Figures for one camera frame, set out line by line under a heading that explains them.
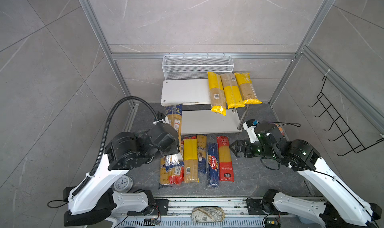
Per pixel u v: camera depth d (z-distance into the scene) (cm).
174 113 60
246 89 76
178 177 81
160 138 36
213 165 83
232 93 74
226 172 82
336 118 68
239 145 55
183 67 101
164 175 81
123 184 78
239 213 73
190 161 84
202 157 88
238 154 56
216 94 72
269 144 44
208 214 69
